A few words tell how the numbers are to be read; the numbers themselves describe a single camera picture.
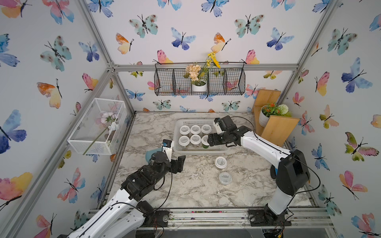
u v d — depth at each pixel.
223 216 0.76
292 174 0.46
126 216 0.59
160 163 0.52
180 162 0.64
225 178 0.83
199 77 0.87
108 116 0.73
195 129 0.99
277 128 0.83
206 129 1.02
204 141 0.93
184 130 0.99
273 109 0.88
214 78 0.96
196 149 0.99
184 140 0.95
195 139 0.96
